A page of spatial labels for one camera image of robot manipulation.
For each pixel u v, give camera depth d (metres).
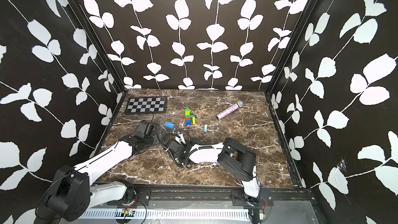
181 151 0.67
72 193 0.40
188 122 1.01
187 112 1.04
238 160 0.48
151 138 0.79
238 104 1.08
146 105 1.08
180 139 0.78
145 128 0.67
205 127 0.96
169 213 0.70
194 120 1.01
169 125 0.99
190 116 1.04
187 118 1.04
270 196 0.73
